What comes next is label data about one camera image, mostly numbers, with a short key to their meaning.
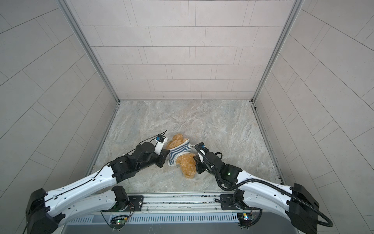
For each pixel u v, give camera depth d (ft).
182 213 2.28
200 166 2.19
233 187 1.77
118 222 2.14
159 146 2.09
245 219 2.23
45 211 1.26
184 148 2.52
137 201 2.36
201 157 2.22
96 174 1.57
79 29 2.56
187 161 2.47
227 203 2.33
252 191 1.64
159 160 2.10
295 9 2.33
